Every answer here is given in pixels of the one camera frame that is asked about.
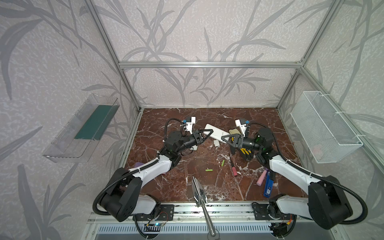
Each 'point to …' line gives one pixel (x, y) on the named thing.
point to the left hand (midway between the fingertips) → (213, 129)
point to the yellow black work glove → (247, 153)
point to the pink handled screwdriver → (233, 168)
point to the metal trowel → (200, 197)
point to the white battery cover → (216, 143)
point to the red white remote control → (195, 147)
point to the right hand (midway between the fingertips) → (223, 135)
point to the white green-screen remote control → (217, 133)
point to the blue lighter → (269, 186)
